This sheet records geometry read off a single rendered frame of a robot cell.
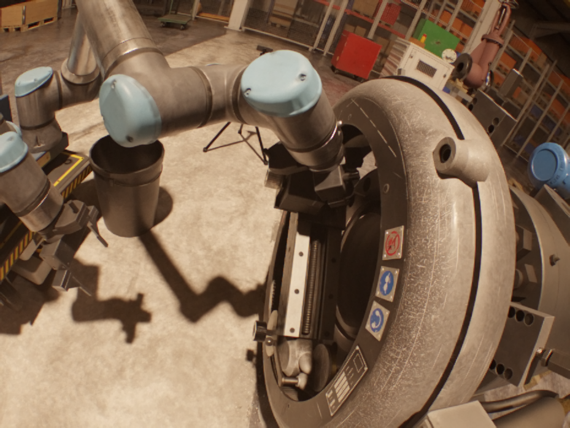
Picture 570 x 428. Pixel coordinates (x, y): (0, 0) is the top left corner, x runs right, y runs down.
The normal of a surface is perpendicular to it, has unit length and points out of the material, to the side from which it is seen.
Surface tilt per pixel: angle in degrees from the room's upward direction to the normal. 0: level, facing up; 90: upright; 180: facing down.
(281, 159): 49
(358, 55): 90
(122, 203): 93
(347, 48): 90
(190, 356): 0
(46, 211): 73
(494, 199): 28
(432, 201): 64
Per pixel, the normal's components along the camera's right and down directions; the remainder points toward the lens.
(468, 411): 0.28, -0.91
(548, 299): 0.22, -0.08
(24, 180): 0.91, 0.25
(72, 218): -0.11, -0.65
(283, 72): -0.32, -0.29
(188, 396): 0.30, -0.71
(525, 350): -0.95, -0.22
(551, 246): 0.28, -0.42
